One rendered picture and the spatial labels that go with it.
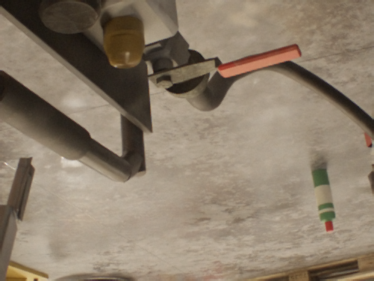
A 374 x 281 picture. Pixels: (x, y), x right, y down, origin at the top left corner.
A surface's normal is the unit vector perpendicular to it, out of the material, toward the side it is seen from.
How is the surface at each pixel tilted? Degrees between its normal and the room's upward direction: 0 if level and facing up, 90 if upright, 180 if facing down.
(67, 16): 0
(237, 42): 0
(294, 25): 0
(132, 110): 90
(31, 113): 51
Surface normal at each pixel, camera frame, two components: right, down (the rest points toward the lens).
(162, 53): -0.23, 0.29
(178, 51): 0.85, 0.25
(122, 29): 0.01, -0.40
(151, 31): 0.10, 0.91
